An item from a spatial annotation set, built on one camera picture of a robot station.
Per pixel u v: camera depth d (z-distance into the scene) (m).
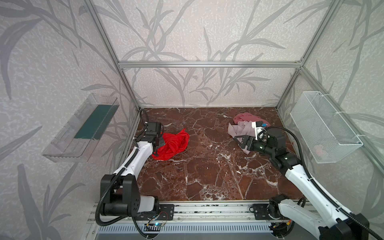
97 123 0.65
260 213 0.73
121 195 0.41
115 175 0.43
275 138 0.56
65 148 0.61
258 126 0.68
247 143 0.67
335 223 0.39
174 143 0.89
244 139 0.67
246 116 1.08
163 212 0.74
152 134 0.67
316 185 0.46
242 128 0.99
